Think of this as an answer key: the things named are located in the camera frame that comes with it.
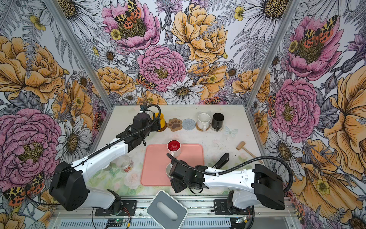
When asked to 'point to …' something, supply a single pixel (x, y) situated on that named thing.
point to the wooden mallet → (240, 145)
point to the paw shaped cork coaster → (175, 124)
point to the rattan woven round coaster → (199, 129)
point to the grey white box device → (166, 212)
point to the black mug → (217, 121)
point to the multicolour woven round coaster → (215, 130)
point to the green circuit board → (114, 223)
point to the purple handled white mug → (167, 169)
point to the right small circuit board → (243, 219)
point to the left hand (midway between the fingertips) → (153, 122)
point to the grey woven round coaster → (188, 124)
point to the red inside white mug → (174, 148)
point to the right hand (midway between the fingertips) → (179, 188)
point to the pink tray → (154, 160)
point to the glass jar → (125, 164)
